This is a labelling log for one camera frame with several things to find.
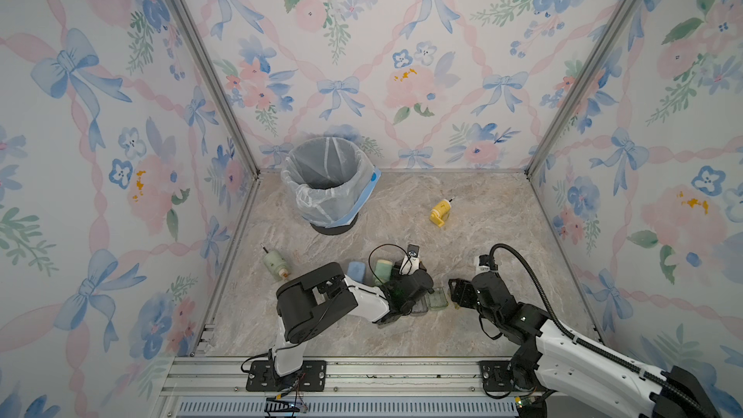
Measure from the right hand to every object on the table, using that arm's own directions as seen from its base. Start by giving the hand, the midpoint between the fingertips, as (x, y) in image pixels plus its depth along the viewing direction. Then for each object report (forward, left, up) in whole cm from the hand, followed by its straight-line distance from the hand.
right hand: (458, 283), depth 84 cm
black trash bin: (+21, +39, -4) cm, 45 cm away
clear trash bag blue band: (+34, +41, +8) cm, 54 cm away
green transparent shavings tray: (-3, +6, -6) cm, 9 cm away
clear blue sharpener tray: (-5, +11, -5) cm, 13 cm away
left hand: (+7, +11, -1) cm, 13 cm away
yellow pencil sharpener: (+25, +2, +1) cm, 25 cm away
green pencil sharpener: (+3, +22, +2) cm, 22 cm away
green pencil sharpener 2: (+4, +53, +3) cm, 54 cm away
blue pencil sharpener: (+2, +30, +3) cm, 30 cm away
